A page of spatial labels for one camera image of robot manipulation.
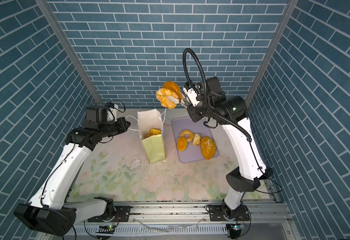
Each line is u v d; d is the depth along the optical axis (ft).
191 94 1.78
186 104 2.15
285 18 2.44
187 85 1.72
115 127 2.00
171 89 2.23
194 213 2.47
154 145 2.63
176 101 2.23
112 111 1.87
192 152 3.15
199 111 1.78
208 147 3.01
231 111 1.25
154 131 3.07
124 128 2.06
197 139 3.09
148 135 2.33
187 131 3.44
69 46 2.77
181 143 3.15
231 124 1.20
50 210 1.21
